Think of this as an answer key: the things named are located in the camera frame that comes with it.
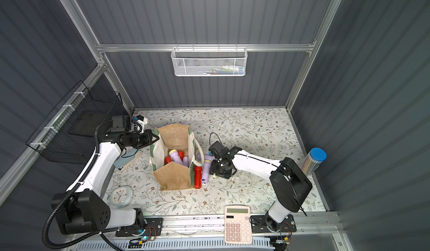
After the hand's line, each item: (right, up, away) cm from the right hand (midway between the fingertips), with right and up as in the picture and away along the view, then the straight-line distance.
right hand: (214, 173), depth 84 cm
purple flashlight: (-22, +9, +5) cm, 24 cm away
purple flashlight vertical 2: (-5, +2, +4) cm, 7 cm away
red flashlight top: (-19, +9, +10) cm, 23 cm away
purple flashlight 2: (-3, +7, +9) cm, 11 cm away
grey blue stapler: (-35, +12, -18) cm, 41 cm away
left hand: (-27, +18, -4) cm, 33 cm away
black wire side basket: (-62, +20, -14) cm, 67 cm away
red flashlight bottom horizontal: (-25, +7, +3) cm, 26 cm away
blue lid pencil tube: (+45, +9, -9) cm, 47 cm away
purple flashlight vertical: (-16, +5, +7) cm, 18 cm away
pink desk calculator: (+11, -19, -12) cm, 25 cm away
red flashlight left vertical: (-9, -2, +2) cm, 9 cm away
